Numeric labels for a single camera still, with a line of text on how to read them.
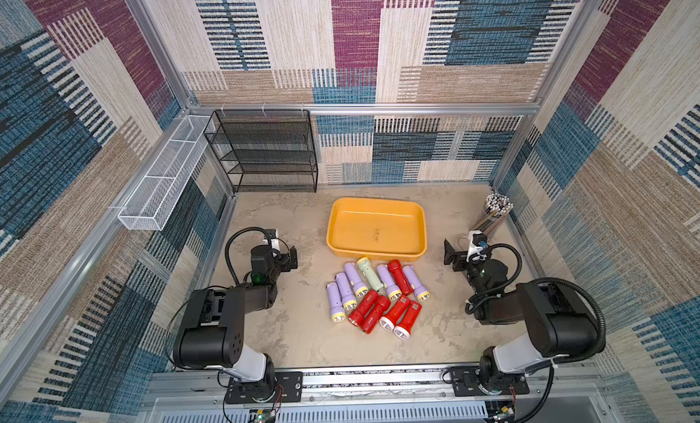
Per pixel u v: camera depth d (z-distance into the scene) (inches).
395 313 33.4
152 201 28.0
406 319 32.5
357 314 32.7
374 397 28.7
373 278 36.0
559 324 18.2
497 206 35.2
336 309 32.7
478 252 29.9
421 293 34.3
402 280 35.3
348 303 33.5
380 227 41.4
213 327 17.9
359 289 34.5
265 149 43.0
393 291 34.4
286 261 30.8
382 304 33.4
